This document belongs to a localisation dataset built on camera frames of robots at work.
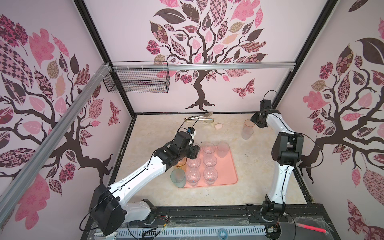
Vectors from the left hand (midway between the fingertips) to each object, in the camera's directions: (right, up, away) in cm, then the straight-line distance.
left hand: (194, 149), depth 79 cm
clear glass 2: (-1, -18, +7) cm, 19 cm away
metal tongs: (+10, +17, +39) cm, 43 cm away
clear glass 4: (+9, -16, +7) cm, 20 cm away
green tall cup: (-10, -18, +6) cm, 21 cm away
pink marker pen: (+57, -37, -9) cm, 68 cm away
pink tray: (+19, -13, +11) cm, 26 cm away
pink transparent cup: (+40, +13, +28) cm, 50 cm away
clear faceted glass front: (-1, -11, +13) cm, 17 cm away
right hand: (+43, +18, +24) cm, 52 cm away
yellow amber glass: (-6, -4, -13) cm, 15 cm away
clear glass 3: (+10, -9, +12) cm, 18 cm away
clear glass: (+2, +3, -7) cm, 8 cm away
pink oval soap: (+18, +12, +32) cm, 39 cm away
